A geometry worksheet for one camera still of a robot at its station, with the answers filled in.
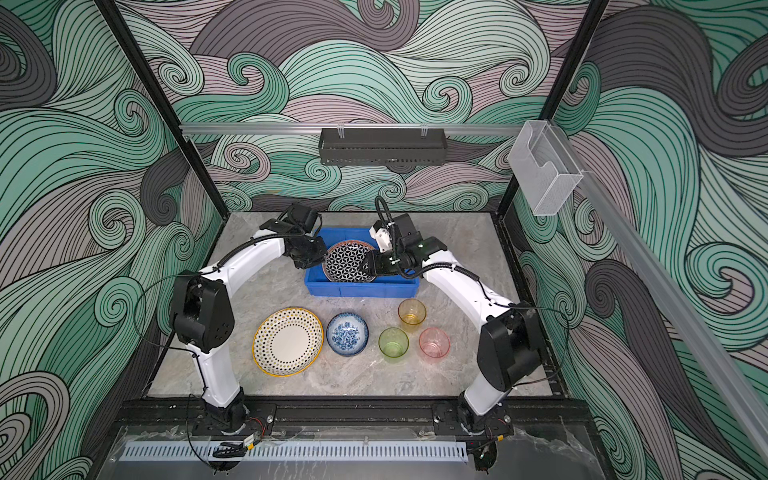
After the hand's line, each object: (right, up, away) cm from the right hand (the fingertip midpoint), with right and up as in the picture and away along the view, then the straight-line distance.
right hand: (367, 267), depth 82 cm
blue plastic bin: (+8, -7, +9) cm, 14 cm away
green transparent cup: (+8, -23, +4) cm, 25 cm away
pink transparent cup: (+20, -23, +3) cm, 30 cm away
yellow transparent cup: (+14, -15, +10) cm, 22 cm away
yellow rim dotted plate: (-23, -22, +3) cm, 32 cm away
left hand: (-13, +2, +10) cm, 16 cm away
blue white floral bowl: (-6, -19, +2) cm, 20 cm away
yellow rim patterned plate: (-9, +1, +22) cm, 24 cm away
